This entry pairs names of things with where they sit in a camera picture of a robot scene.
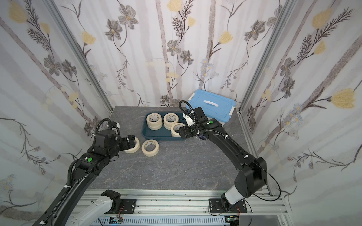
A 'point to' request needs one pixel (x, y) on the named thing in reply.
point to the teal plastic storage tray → (162, 134)
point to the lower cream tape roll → (154, 125)
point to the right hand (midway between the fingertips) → (189, 127)
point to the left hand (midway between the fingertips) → (128, 136)
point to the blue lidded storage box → (214, 106)
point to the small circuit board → (114, 220)
